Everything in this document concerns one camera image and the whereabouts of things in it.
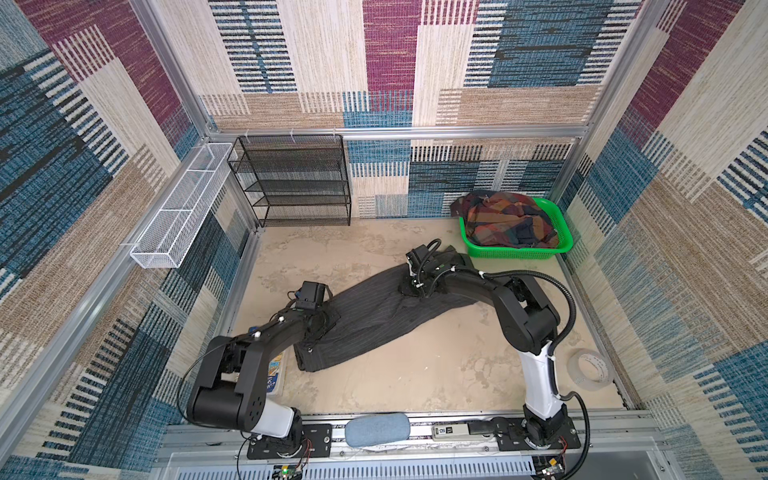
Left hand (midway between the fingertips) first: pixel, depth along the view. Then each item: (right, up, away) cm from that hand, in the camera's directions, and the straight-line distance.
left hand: (336, 313), depth 93 cm
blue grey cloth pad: (+13, -24, -21) cm, 34 cm away
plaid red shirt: (+55, +29, +9) cm, 63 cm away
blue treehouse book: (-15, -12, -12) cm, 22 cm away
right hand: (+21, +6, +6) cm, 23 cm away
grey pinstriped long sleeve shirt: (+13, 0, -1) cm, 13 cm away
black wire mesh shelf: (-18, +45, +17) cm, 51 cm away
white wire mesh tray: (-36, +26, -19) cm, 49 cm away
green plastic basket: (+50, +19, +11) cm, 55 cm away
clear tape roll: (+71, -13, -10) cm, 73 cm away
